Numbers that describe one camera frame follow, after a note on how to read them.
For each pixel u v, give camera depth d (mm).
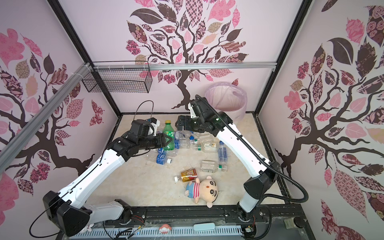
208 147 945
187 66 926
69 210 369
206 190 744
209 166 915
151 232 697
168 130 744
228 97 1016
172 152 926
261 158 426
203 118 517
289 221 670
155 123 685
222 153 912
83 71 817
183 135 1010
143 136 582
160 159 884
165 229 657
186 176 819
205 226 696
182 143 1002
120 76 949
